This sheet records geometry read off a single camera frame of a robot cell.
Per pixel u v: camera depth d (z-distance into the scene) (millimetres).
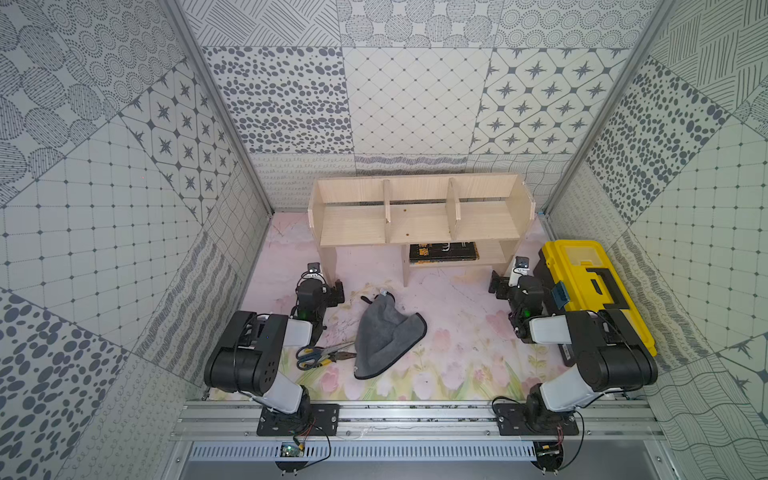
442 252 904
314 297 707
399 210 875
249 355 454
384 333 873
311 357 832
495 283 875
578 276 822
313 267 824
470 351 859
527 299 728
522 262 817
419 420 761
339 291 881
